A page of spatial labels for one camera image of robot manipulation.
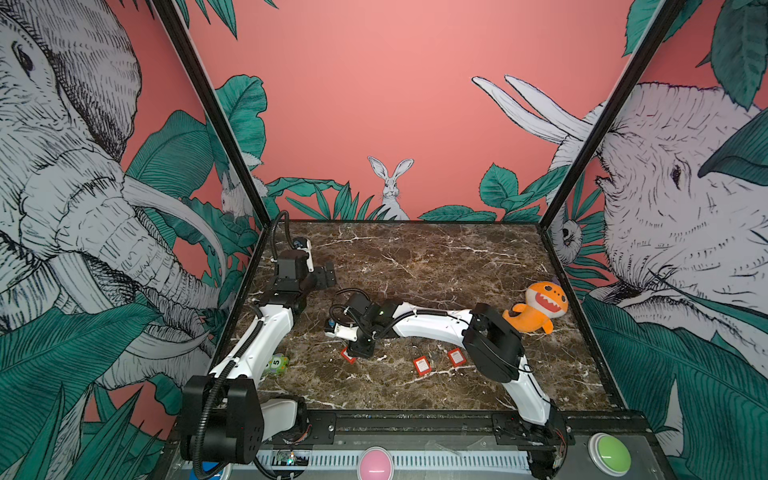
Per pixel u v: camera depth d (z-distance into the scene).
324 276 0.77
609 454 0.69
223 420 0.40
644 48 0.75
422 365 0.84
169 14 0.70
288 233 1.21
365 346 0.76
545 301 0.89
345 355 0.84
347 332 0.76
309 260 0.76
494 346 0.51
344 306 0.69
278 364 0.84
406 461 0.70
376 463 0.68
